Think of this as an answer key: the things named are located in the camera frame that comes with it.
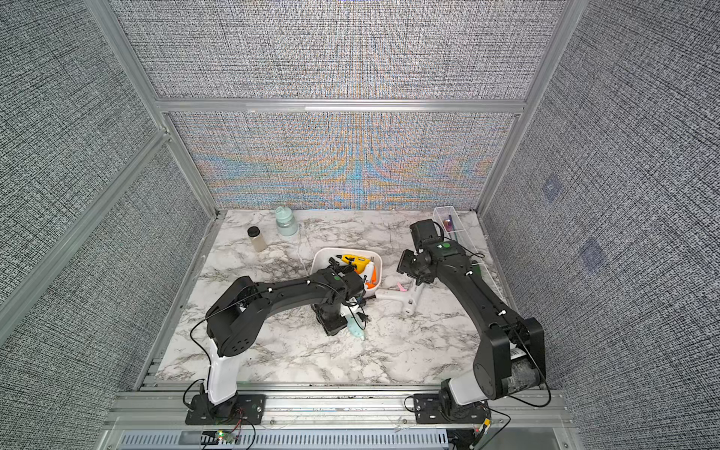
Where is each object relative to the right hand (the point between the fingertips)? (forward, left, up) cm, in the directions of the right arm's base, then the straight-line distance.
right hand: (407, 261), depth 85 cm
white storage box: (+10, +28, -12) cm, 32 cm away
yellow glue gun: (+8, +15, -13) cm, 21 cm away
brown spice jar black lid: (+16, +52, -10) cm, 55 cm away
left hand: (-14, +22, -15) cm, 30 cm away
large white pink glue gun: (-5, -1, -13) cm, 14 cm away
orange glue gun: (+1, +10, -12) cm, 15 cm away
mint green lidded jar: (+25, +43, -12) cm, 51 cm away
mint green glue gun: (-16, +16, -11) cm, 25 cm away
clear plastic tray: (+24, -27, -13) cm, 38 cm away
